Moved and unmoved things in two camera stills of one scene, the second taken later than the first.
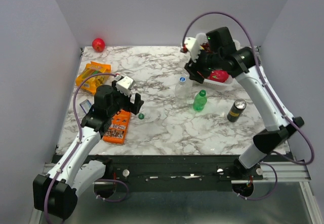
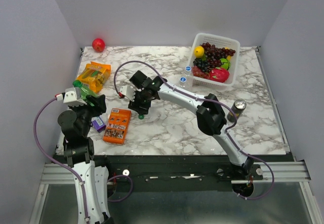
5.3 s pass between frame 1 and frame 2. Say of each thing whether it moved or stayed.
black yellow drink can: stayed
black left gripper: moved
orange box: stayed
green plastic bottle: moved
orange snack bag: stayed
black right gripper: moved
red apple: stayed
